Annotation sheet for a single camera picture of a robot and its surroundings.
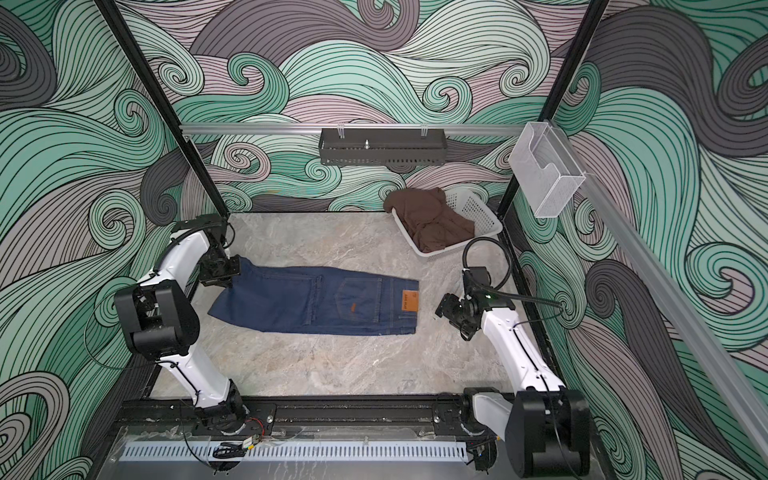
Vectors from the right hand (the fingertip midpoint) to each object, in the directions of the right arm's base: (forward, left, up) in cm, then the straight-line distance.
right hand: (444, 315), depth 83 cm
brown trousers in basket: (+38, -1, -2) cm, 38 cm away
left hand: (+9, +63, +5) cm, 63 cm away
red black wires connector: (-31, +56, -10) cm, 65 cm away
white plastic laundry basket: (+38, -22, -2) cm, 44 cm away
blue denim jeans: (+9, +39, -6) cm, 40 cm away
